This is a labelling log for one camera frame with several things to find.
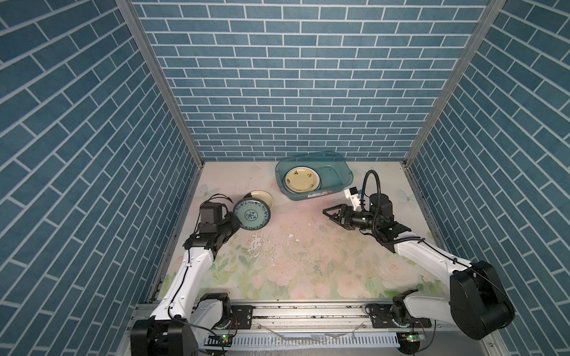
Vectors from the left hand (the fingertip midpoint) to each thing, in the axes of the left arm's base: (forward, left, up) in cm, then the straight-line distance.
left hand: (243, 219), depth 84 cm
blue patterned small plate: (+4, -3, -3) cm, 5 cm away
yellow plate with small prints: (+28, -24, -8) cm, 37 cm away
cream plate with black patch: (+20, -3, -11) cm, 23 cm away
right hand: (-2, -32, +6) cm, 32 cm away
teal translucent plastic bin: (+40, -40, -11) cm, 57 cm away
